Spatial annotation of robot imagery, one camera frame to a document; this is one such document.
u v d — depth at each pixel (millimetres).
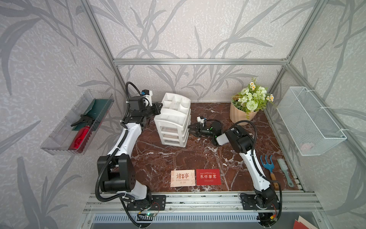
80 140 578
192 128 946
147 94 739
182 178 825
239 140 671
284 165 861
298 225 668
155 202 725
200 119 997
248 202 725
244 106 867
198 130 917
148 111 720
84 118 666
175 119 845
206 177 825
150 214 705
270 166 868
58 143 581
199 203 752
